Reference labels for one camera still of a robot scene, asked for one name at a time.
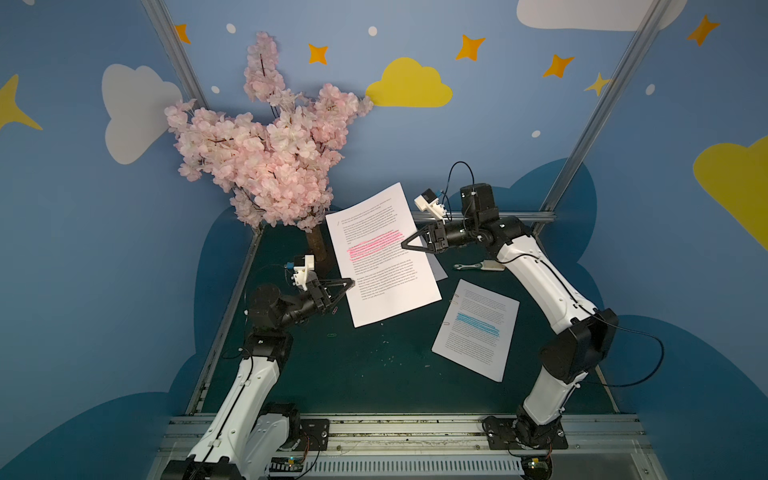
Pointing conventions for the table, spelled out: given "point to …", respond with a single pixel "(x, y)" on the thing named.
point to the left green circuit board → (286, 464)
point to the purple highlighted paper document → (437, 268)
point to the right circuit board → (536, 467)
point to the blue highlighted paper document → (477, 328)
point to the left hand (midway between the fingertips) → (353, 280)
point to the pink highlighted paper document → (390, 279)
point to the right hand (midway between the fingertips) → (409, 245)
